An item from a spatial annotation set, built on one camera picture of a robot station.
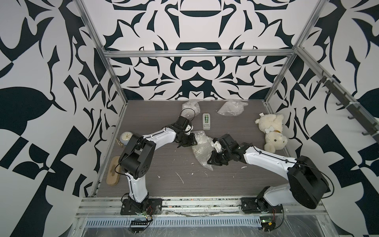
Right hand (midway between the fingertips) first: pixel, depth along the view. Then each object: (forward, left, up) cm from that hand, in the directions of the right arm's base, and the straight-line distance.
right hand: (206, 160), depth 83 cm
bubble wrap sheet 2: (+39, -22, -1) cm, 45 cm away
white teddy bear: (+22, -43, +2) cm, 48 cm away
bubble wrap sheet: (+6, +1, +1) cm, 6 cm away
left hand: (+13, +6, -2) cm, 14 cm away
